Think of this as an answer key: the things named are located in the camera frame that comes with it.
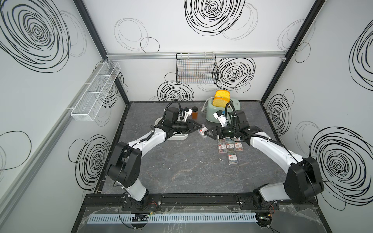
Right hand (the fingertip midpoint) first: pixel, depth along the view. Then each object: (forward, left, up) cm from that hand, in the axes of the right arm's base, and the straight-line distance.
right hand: (209, 132), depth 80 cm
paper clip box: (+1, +4, +2) cm, 4 cm away
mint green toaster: (+21, -3, -4) cm, 22 cm away
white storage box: (-5, +17, +5) cm, 18 cm away
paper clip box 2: (0, -20, -16) cm, 26 cm away
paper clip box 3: (-7, -15, -16) cm, 23 cm away
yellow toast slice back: (+29, -12, +2) cm, 32 cm away
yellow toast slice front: (+23, -8, +1) cm, 24 cm away
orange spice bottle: (+10, +10, +7) cm, 15 cm away
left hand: (+2, +5, +1) cm, 6 cm away
